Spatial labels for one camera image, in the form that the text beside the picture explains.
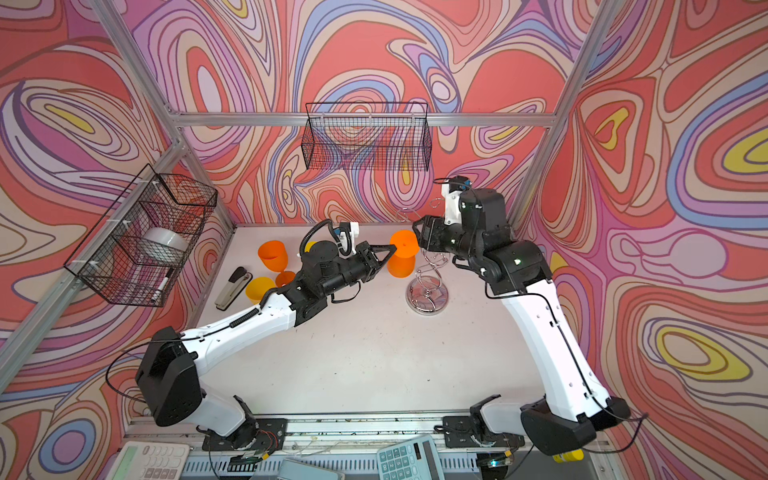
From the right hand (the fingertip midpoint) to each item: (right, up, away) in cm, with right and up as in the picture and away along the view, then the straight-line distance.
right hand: (425, 234), depth 65 cm
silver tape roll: (-64, 0, +9) cm, 64 cm away
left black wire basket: (-72, -3, +10) cm, 73 cm away
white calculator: (-65, -52, +3) cm, 84 cm away
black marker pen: (-64, -13, +7) cm, 66 cm away
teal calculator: (-2, -53, +4) cm, 53 cm away
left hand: (-5, -3, +3) cm, 7 cm away
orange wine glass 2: (-43, -6, +26) cm, 51 cm away
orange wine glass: (-4, -7, +14) cm, 16 cm away
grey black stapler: (-59, -14, +35) cm, 70 cm away
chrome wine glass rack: (+5, -18, +33) cm, 38 cm away
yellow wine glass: (-47, -14, +23) cm, 54 cm away
